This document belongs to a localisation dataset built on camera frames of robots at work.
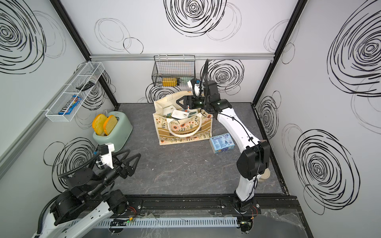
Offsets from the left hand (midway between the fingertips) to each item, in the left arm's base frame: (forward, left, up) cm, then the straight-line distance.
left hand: (134, 153), depth 61 cm
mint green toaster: (+19, +19, -15) cm, 31 cm away
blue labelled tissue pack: (+20, -42, -23) cm, 52 cm away
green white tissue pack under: (+24, -17, -2) cm, 30 cm away
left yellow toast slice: (+21, +28, -8) cm, 36 cm away
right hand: (+28, -19, +5) cm, 34 cm away
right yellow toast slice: (+21, +22, -8) cm, 32 cm away
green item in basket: (+45, -18, +5) cm, 49 cm away
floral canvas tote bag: (+22, -26, -11) cm, 36 cm away
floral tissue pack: (+30, -9, -6) cm, 32 cm away
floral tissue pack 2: (+32, -24, -9) cm, 41 cm away
